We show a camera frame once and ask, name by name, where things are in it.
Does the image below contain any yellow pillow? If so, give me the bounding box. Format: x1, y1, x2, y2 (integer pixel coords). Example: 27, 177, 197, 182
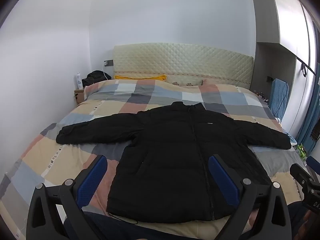
114, 74, 167, 81

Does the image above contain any blue towel on chair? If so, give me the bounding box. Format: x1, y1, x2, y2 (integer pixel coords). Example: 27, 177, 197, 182
268, 79, 290, 121

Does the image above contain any black puffer jacket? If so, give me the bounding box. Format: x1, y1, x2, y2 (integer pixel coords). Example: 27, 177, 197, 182
56, 102, 291, 223

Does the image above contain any blue curtain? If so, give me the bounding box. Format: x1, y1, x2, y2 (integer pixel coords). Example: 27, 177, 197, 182
296, 62, 319, 155

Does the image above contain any cream quilted headboard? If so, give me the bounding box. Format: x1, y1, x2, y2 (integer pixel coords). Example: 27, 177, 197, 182
113, 43, 253, 89

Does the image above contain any cardboard box nightstand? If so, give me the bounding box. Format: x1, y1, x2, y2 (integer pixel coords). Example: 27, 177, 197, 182
74, 89, 85, 104

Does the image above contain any white spray bottle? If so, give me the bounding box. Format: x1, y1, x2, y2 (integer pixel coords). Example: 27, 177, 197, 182
76, 72, 83, 90

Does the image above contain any light blue cloth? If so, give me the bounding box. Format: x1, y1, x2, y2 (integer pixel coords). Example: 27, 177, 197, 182
284, 131, 297, 146

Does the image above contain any black clothes pile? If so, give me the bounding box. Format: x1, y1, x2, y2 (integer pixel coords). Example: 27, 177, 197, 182
82, 70, 112, 87

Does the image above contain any floral pillow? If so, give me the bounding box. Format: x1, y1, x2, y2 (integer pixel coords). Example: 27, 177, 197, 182
166, 74, 206, 87

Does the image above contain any grey white wardrobe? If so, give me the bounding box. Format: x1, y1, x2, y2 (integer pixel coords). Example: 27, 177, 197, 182
250, 0, 317, 138

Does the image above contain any green plant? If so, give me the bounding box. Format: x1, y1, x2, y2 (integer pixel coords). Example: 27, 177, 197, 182
296, 144, 308, 161

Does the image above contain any wall power outlet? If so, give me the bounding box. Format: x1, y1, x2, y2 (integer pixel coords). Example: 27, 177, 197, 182
104, 60, 114, 67

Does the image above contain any plaid patchwork duvet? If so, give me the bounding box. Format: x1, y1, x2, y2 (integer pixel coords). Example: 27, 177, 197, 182
0, 78, 304, 240

